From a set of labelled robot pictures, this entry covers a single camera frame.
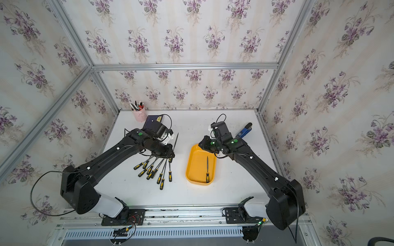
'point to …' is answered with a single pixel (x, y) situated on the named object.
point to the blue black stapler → (246, 129)
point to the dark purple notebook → (151, 122)
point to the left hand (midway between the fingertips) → (176, 156)
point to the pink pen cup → (139, 113)
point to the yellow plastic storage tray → (197, 159)
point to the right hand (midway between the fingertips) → (200, 145)
